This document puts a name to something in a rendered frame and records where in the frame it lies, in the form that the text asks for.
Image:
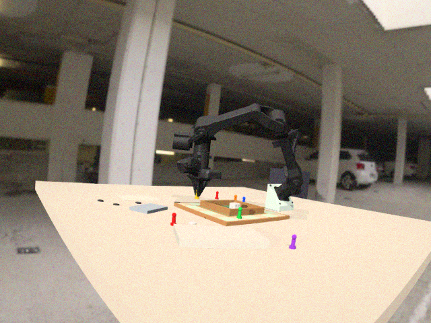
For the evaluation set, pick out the green pawn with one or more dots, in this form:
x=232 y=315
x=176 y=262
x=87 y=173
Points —
x=239 y=213

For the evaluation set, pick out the purple pawn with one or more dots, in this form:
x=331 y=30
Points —
x=293 y=242

